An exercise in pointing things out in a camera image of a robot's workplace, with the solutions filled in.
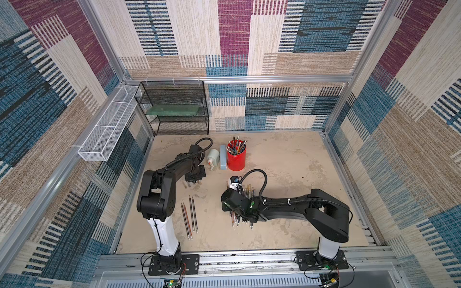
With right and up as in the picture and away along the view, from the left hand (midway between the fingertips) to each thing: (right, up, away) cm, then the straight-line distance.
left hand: (200, 176), depth 99 cm
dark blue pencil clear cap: (+25, -5, -2) cm, 26 cm away
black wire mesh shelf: (-14, +47, +3) cm, 49 cm away
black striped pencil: (-5, -19, -14) cm, 24 cm away
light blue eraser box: (+12, +9, +1) cm, 16 cm away
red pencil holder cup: (+19, +14, -3) cm, 24 cm away
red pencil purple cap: (+24, -7, -5) cm, 25 cm away
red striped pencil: (0, -24, -19) cm, 31 cm away
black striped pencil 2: (-2, -16, -12) cm, 20 cm away
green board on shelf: (-17, +36, 0) cm, 40 cm away
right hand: (+15, -9, -11) cm, 21 cm away
